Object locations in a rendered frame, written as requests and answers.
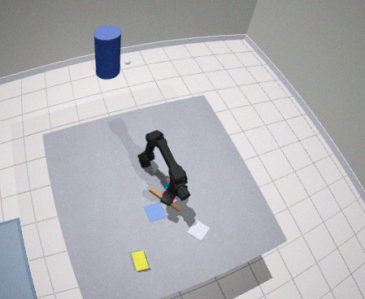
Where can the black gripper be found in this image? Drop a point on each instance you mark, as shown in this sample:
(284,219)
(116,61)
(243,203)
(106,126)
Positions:
(168,197)

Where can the tan flat bar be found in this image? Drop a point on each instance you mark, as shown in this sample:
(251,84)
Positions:
(157,194)

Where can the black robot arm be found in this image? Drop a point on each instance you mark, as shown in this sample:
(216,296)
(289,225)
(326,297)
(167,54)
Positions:
(176,173)

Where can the yellow rectangular block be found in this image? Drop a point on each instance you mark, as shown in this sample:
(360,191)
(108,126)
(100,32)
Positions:
(139,260)

